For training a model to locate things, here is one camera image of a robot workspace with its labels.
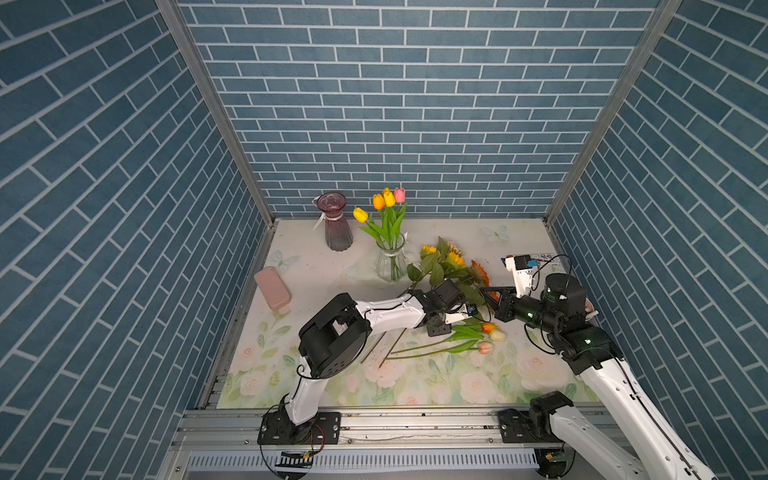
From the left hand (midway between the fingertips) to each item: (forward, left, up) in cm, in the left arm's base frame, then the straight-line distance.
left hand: (448, 320), depth 91 cm
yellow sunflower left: (+22, +5, +4) cm, 23 cm away
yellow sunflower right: (+20, -4, +3) cm, 21 cm away
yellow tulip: (+19, +26, +26) cm, 41 cm away
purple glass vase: (+30, +37, +7) cm, 48 cm away
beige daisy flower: (+26, -4, +4) cm, 26 cm away
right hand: (-4, -5, +23) cm, 23 cm away
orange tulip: (+21, +22, +28) cm, 42 cm away
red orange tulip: (-3, -12, +1) cm, 12 cm away
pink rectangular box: (+13, +58, -2) cm, 59 cm away
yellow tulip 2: (+23, +19, +28) cm, 41 cm away
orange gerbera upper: (+15, -12, +4) cm, 19 cm away
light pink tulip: (-9, -10, +1) cm, 13 cm away
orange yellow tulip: (+28, +20, +27) cm, 44 cm away
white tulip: (-4, -4, 0) cm, 5 cm away
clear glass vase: (+16, +20, +7) cm, 27 cm away
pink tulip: (+25, +16, +27) cm, 40 cm away
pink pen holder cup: (-2, -38, +10) cm, 40 cm away
